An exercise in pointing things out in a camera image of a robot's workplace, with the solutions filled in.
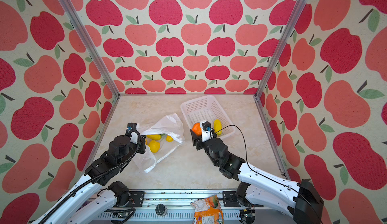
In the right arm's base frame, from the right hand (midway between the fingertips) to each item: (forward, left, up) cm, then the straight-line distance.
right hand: (200, 128), depth 73 cm
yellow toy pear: (+4, +19, -22) cm, 29 cm away
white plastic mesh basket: (+33, -3, -23) cm, 40 cm away
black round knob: (-33, +14, -14) cm, 39 cm away
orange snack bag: (-31, -7, -21) cm, 38 cm away
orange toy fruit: (-2, +2, +2) cm, 3 cm away
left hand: (-5, +26, -4) cm, 27 cm away
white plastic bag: (+7, +18, -10) cm, 22 cm away
